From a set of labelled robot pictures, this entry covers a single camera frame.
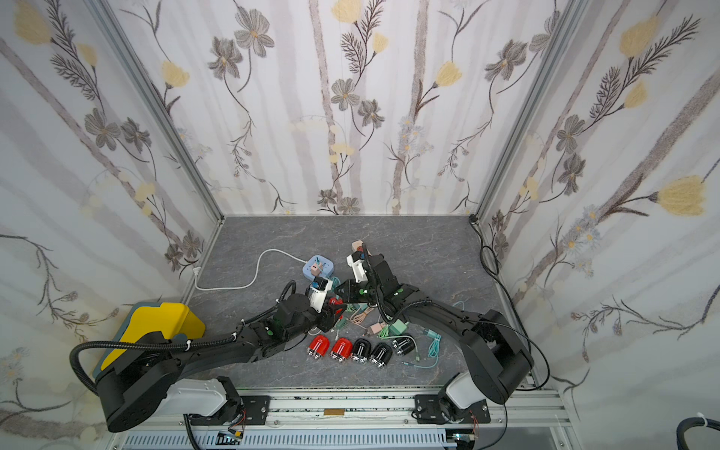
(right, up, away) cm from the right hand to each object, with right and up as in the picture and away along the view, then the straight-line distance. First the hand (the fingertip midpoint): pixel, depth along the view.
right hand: (335, 288), depth 79 cm
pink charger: (+12, -13, +7) cm, 19 cm away
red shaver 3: (+2, -18, +3) cm, 19 cm away
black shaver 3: (+20, -18, +4) cm, 27 cm away
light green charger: (+19, -14, +8) cm, 24 cm away
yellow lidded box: (-45, -8, -4) cm, 46 cm away
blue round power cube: (-5, +4, +22) cm, 23 cm away
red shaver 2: (-5, -18, +3) cm, 19 cm away
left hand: (+2, -5, +3) cm, 6 cm away
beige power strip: (+5, +13, +29) cm, 32 cm away
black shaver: (+8, -19, +3) cm, 21 cm away
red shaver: (-1, -4, +1) cm, 4 cm away
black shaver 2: (+13, -20, +2) cm, 24 cm away
